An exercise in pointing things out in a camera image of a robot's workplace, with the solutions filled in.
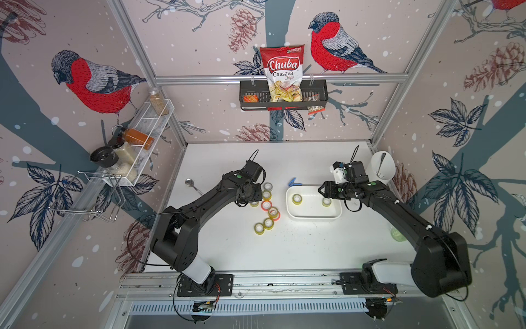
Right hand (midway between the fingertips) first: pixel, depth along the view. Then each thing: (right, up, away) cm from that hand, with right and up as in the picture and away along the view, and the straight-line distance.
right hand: (322, 188), depth 86 cm
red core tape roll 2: (-19, -14, +4) cm, 24 cm away
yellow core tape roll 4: (-28, -18, +2) cm, 33 cm away
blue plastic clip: (-12, +1, +16) cm, 19 cm away
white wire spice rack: (-75, +29, +1) cm, 80 cm away
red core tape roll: (-25, -9, +9) cm, 28 cm away
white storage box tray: (-4, -10, +7) cm, 13 cm away
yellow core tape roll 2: (-24, -1, +15) cm, 28 cm away
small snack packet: (-3, +35, +4) cm, 35 cm away
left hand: (-27, -2, +1) cm, 27 cm away
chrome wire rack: (-75, +2, -27) cm, 80 cm away
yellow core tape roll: (-10, -7, +10) cm, 15 cm away
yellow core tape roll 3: (-23, -16, +3) cm, 29 cm away
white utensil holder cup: (+32, +8, +10) cm, 34 cm away
